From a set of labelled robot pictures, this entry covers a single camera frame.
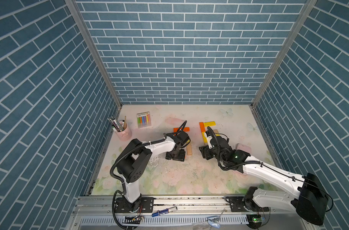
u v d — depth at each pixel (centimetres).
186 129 105
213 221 68
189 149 93
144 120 109
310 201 39
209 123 108
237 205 73
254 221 70
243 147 94
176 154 77
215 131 105
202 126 106
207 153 71
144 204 74
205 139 72
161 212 71
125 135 94
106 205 75
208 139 72
